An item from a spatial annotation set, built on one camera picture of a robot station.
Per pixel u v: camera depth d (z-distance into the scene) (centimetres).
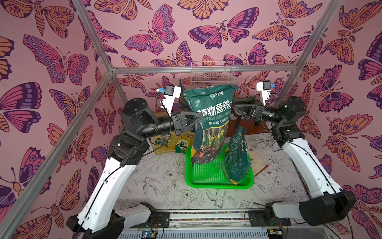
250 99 61
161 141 99
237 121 104
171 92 42
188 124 45
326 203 38
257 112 50
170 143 99
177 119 41
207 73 96
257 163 92
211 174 89
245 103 62
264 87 52
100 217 35
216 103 49
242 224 73
